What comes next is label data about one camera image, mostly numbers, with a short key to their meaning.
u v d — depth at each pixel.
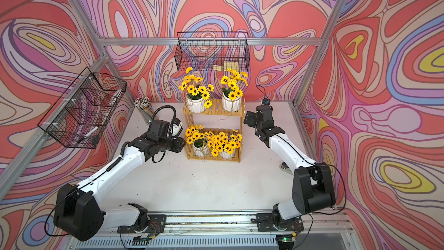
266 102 0.76
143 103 0.96
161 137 0.64
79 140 0.71
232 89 0.69
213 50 0.93
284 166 0.88
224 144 0.82
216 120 0.79
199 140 0.86
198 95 0.69
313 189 0.43
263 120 0.65
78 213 0.40
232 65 0.91
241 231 0.72
